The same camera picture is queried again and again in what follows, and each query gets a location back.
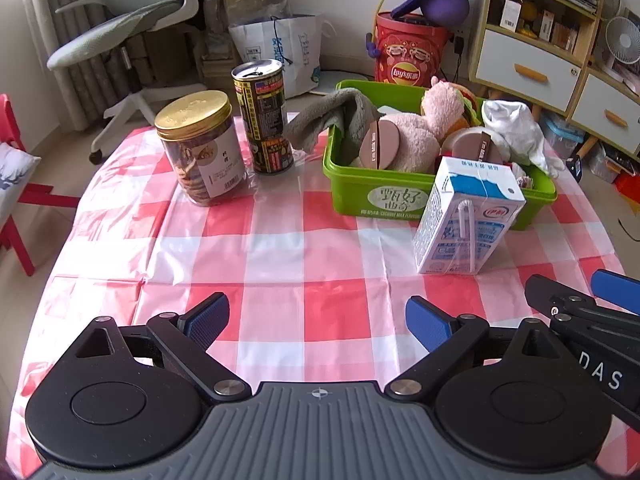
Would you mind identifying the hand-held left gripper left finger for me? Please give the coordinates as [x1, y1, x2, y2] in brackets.
[75, 291, 253, 404]

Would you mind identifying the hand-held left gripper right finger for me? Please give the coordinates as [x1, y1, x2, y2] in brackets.
[384, 296, 557, 403]

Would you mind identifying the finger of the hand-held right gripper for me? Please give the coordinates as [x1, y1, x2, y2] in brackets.
[524, 274, 640, 333]
[591, 269, 640, 315]

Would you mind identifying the green plastic bin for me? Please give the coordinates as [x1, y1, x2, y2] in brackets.
[322, 79, 558, 232]

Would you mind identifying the pink plush toy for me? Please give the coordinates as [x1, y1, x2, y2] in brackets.
[350, 112, 506, 175]

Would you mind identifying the burger plush toy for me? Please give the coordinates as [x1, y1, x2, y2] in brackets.
[421, 76, 483, 133]

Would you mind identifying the grey towel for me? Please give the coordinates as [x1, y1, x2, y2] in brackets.
[282, 87, 381, 153]

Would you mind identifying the blue white milk carton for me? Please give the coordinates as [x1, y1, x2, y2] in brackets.
[412, 156, 527, 276]

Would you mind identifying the red box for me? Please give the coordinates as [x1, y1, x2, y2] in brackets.
[615, 172, 640, 206]

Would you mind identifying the red white checkered tablecloth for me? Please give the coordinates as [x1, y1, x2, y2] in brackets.
[10, 122, 640, 480]

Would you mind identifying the cookie jar with gold lid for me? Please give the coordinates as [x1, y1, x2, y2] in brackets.
[154, 90, 247, 208]

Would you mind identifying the clear storage box blue lid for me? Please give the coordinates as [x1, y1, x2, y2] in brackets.
[537, 112, 586, 161]

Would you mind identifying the red chair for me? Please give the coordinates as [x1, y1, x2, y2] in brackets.
[0, 94, 81, 277]

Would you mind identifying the tall black drink can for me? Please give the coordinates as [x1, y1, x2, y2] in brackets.
[231, 59, 295, 175]

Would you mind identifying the white printed cushion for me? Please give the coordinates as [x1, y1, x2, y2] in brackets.
[0, 142, 42, 216]

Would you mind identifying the tall wooden shelf cabinet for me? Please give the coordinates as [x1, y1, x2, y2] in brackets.
[467, 0, 608, 106]

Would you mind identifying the white desk fan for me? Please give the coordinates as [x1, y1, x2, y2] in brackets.
[602, 16, 640, 81]

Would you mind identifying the cardboard box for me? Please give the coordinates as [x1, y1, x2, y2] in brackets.
[195, 35, 241, 91]

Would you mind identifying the brown packaging box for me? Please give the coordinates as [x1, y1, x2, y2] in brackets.
[537, 10, 578, 51]

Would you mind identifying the red snack bucket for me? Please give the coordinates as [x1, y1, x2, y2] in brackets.
[372, 10, 451, 90]

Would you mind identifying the white printed bag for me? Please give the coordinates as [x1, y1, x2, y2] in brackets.
[229, 14, 323, 98]

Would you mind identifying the small white box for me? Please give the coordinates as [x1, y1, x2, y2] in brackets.
[500, 0, 523, 31]

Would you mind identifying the white grey office chair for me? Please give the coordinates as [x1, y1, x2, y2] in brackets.
[46, 0, 201, 161]

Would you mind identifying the clear plastic bag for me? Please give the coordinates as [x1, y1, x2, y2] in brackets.
[227, 0, 293, 28]

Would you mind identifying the grey curtain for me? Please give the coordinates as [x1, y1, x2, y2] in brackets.
[22, 0, 106, 126]

